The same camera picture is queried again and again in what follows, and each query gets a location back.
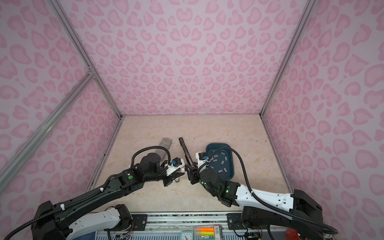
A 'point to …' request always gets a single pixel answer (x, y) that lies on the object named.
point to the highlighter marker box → (204, 233)
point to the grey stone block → (166, 142)
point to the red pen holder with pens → (291, 234)
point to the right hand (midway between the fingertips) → (188, 165)
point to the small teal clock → (186, 235)
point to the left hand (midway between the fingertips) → (183, 168)
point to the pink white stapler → (181, 170)
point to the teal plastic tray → (222, 161)
